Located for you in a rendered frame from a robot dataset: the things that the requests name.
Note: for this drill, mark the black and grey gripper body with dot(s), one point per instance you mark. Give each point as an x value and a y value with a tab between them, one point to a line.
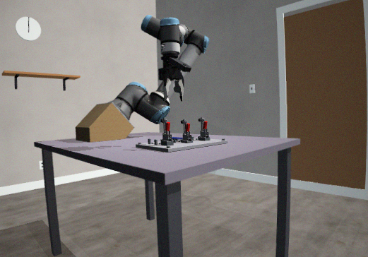
174	72

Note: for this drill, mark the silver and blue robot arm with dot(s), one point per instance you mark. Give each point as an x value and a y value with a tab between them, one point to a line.
134	97

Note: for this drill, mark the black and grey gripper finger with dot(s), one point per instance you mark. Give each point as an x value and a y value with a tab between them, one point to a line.
179	86
167	83

